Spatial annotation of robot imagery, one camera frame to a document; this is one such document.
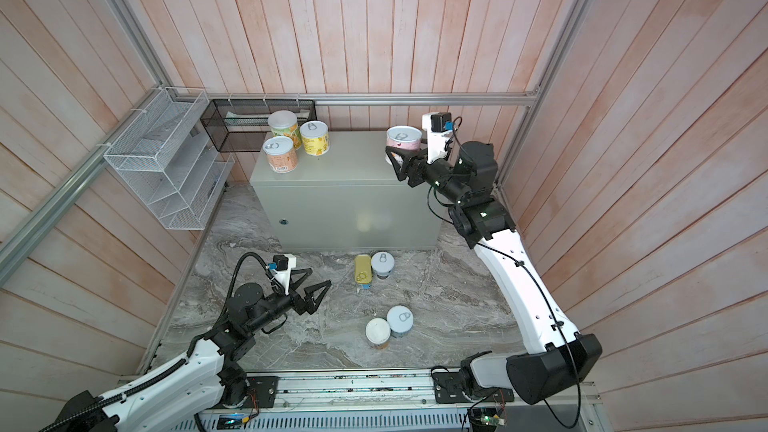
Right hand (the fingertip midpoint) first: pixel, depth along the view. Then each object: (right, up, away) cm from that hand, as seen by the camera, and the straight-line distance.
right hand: (398, 145), depth 63 cm
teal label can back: (-3, -31, +28) cm, 42 cm away
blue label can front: (+2, -44, +17) cm, 47 cm away
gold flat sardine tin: (-9, -33, +28) cm, 44 cm away
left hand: (-19, -33, +14) cm, 41 cm away
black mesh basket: (-53, +16, +41) cm, 69 cm away
